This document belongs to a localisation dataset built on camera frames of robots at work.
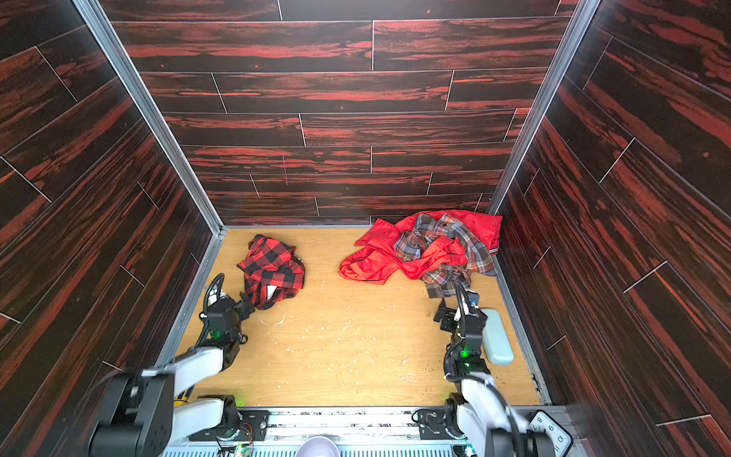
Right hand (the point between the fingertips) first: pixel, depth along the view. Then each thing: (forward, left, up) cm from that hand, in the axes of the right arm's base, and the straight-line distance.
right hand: (466, 303), depth 85 cm
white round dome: (-37, +41, -6) cm, 56 cm away
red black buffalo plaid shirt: (+11, +63, -1) cm, 64 cm away
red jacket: (+19, +28, -4) cm, 34 cm away
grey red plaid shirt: (+12, +4, -6) cm, 14 cm away
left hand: (0, +74, -1) cm, 74 cm away
